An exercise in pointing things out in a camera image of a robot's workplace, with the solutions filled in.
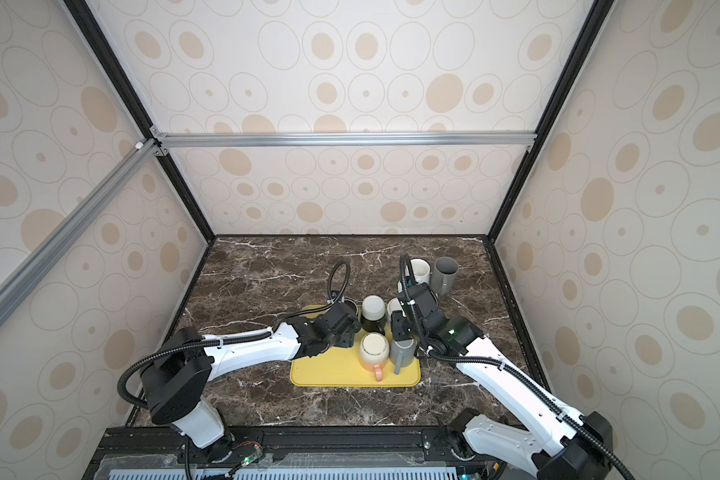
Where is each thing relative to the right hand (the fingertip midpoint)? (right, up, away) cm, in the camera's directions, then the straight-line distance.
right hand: (399, 317), depth 78 cm
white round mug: (+11, +12, +28) cm, 32 cm away
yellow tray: (-15, -16, +9) cm, 24 cm away
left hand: (-12, -4, +8) cm, 15 cm away
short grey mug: (+1, -10, +3) cm, 11 cm away
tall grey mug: (+16, +11, +18) cm, 26 cm away
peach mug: (-6, -10, +2) cm, 12 cm away
